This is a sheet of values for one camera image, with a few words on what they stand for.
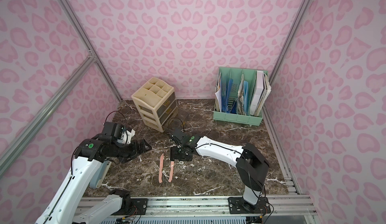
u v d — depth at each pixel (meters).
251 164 0.44
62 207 0.38
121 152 0.58
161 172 0.84
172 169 0.86
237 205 0.73
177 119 1.11
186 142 0.60
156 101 0.87
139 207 0.73
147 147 0.65
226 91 0.98
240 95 0.93
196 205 0.75
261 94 0.94
